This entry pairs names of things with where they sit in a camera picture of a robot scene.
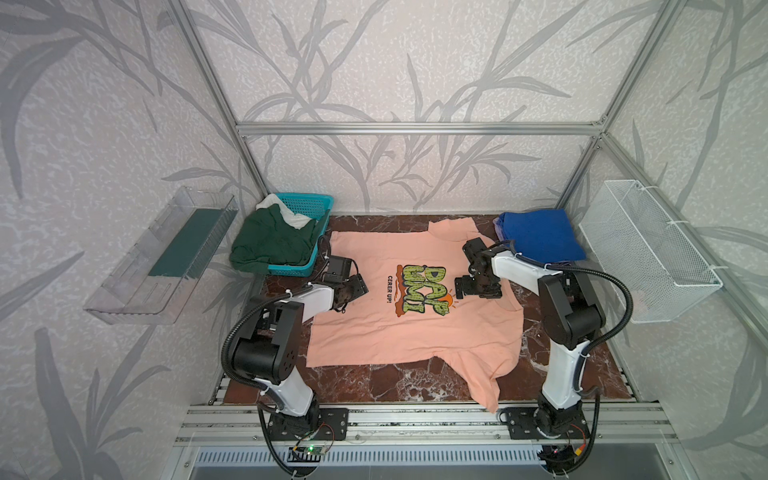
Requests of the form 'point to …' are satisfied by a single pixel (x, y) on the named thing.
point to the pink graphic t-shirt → (411, 310)
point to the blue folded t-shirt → (545, 235)
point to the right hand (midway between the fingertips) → (471, 288)
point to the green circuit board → (311, 450)
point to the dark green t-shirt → (267, 238)
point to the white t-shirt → (295, 220)
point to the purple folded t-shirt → (498, 229)
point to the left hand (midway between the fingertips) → (361, 280)
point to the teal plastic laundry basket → (311, 206)
